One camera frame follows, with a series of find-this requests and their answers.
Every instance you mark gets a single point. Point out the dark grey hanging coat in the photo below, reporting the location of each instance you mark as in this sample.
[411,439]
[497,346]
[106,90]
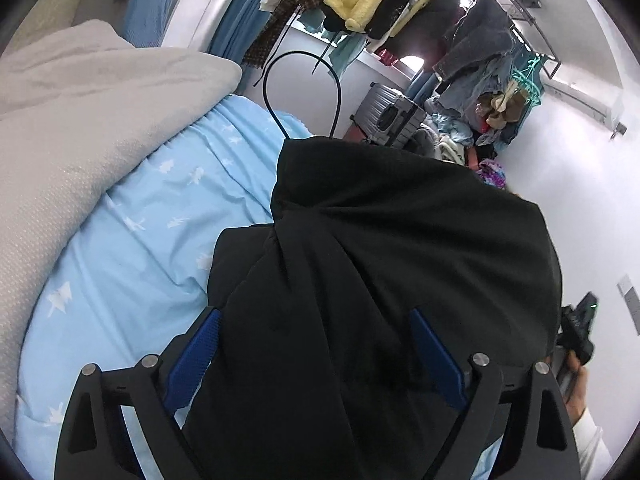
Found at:
[475,45]

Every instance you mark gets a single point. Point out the ceiling clothes drying rack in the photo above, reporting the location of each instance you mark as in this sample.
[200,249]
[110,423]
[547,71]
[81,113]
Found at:
[520,5]

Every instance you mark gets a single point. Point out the light blue bed sheet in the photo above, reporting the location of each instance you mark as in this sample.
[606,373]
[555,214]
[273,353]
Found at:
[150,220]

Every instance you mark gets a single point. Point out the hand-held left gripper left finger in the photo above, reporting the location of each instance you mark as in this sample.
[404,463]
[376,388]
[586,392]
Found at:
[192,360]

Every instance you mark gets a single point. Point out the person's right hand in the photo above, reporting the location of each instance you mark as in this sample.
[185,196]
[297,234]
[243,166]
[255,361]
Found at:
[577,395]

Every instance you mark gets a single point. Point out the person's right forearm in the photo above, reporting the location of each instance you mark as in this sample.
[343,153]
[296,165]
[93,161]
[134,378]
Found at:
[595,445]

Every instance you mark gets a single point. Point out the hanging socks bunch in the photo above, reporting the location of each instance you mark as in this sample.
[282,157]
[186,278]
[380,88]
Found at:
[500,107]

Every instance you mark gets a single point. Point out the blue curtain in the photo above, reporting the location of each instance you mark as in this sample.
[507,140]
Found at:
[245,15]

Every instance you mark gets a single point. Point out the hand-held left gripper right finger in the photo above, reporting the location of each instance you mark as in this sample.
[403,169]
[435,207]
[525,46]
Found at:
[436,362]

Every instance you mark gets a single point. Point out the white wardrobe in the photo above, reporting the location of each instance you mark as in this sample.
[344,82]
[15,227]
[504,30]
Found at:
[205,5]

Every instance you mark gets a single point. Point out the silver suitcase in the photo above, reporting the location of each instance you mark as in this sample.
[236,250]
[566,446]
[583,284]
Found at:
[390,112]

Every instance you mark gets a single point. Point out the pile of clothes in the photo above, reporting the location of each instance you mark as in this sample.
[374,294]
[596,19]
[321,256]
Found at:
[450,135]

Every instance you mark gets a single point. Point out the hanging denim garment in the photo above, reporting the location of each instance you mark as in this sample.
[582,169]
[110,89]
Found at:
[480,85]

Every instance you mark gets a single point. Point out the black puffer jacket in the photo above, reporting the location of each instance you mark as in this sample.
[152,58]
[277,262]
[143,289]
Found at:
[375,260]

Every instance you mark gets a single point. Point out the grey blanket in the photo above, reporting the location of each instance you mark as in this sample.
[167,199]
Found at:
[75,135]

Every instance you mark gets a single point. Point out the purple floral cloth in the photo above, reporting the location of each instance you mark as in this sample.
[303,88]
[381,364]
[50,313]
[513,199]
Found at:
[490,175]

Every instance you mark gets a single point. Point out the black hanging coat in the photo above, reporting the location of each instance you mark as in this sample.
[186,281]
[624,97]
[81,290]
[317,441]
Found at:
[415,15]

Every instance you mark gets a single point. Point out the blue covered chair back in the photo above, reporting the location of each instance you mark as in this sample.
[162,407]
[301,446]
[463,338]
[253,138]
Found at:
[147,10]

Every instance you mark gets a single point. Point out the white air conditioner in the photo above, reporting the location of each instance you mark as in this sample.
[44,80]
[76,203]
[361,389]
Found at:
[585,105]

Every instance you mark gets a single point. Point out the light teal hanging garment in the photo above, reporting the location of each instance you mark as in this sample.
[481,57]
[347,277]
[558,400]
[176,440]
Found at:
[345,50]

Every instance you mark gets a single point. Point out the cream padded headboard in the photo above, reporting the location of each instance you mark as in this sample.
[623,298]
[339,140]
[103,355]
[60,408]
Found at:
[47,5]

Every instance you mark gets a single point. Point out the teal clip hanger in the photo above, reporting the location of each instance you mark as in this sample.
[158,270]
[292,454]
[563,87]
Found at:
[530,82]

